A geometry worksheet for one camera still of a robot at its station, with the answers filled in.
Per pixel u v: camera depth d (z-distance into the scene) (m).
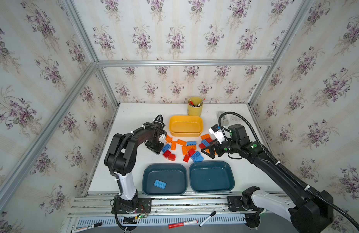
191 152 0.91
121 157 0.49
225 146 0.65
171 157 0.90
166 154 0.91
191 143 0.95
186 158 0.89
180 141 0.98
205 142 0.95
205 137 0.99
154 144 0.80
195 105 1.05
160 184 0.80
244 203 0.66
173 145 0.96
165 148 0.92
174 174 0.84
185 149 0.93
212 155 0.66
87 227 0.66
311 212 0.37
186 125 1.05
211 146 0.65
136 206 0.71
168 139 0.98
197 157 0.90
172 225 0.67
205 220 0.70
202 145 0.95
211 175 0.82
